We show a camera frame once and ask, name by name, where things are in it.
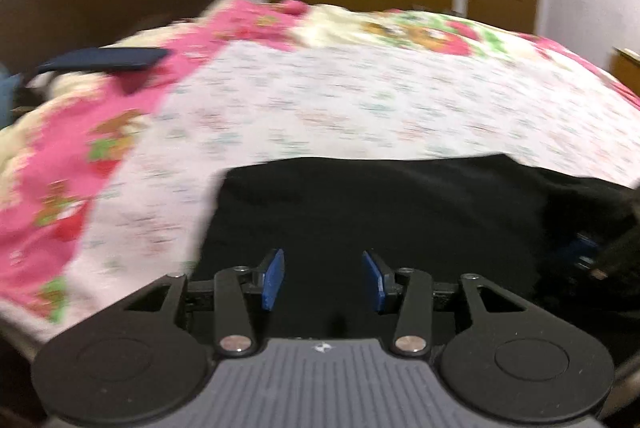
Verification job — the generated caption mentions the black pants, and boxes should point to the black pants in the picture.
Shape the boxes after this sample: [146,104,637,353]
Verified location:
[190,153,640,344]

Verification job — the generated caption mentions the pink strawberry print quilt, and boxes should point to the pink strawberry print quilt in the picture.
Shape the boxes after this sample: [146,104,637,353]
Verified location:
[0,0,640,324]

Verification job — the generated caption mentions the white floral bedsheet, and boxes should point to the white floral bedsheet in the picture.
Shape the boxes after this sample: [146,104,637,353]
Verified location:
[65,43,640,339]

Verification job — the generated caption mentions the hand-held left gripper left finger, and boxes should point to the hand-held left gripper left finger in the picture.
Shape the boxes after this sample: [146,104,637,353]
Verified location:
[120,249,286,355]

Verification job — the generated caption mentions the dark blue smartphone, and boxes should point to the dark blue smartphone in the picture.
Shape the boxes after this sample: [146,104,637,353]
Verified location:
[35,47,171,74]

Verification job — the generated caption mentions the yellow wooden desk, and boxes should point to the yellow wooden desk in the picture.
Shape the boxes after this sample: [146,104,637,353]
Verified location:
[610,47,640,96]

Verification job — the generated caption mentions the blue cloth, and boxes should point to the blue cloth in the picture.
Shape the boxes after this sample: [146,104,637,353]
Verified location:
[0,68,23,129]

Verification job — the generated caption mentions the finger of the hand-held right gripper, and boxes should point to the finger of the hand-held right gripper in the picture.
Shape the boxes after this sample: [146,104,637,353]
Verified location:
[557,218,640,284]

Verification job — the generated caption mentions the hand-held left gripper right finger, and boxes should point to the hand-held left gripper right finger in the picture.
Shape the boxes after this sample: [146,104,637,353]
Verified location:
[362,250,533,356]

